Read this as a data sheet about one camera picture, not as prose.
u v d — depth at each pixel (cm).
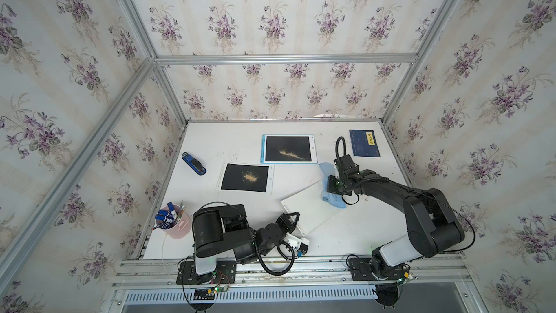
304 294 70
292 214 81
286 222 73
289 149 107
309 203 88
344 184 70
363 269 73
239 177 98
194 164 98
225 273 73
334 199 87
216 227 48
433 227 44
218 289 70
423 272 73
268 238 63
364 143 111
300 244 73
